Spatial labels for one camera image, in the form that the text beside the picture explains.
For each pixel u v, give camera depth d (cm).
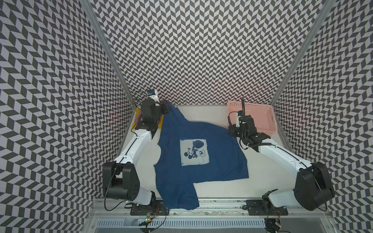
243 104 61
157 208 71
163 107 74
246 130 64
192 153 91
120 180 42
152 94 69
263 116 108
